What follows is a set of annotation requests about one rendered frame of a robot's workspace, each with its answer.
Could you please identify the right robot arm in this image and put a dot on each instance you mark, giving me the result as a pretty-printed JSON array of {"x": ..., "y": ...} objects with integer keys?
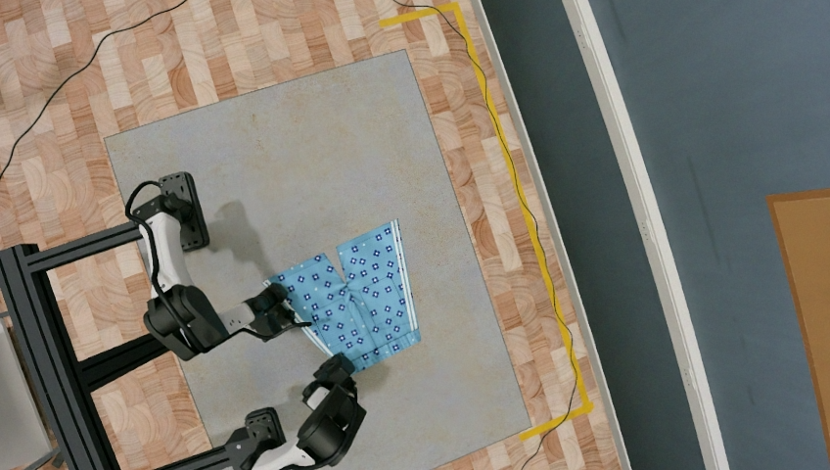
[{"x": 320, "y": 437}]

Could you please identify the light blue patterned shorts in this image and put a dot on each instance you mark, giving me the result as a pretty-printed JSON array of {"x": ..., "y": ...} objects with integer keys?
[{"x": 370, "y": 317}]

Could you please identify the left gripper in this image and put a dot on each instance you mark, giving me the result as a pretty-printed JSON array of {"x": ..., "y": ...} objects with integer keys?
[{"x": 274, "y": 294}]

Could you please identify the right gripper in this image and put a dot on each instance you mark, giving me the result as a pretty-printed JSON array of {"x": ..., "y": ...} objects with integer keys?
[{"x": 327, "y": 364}]

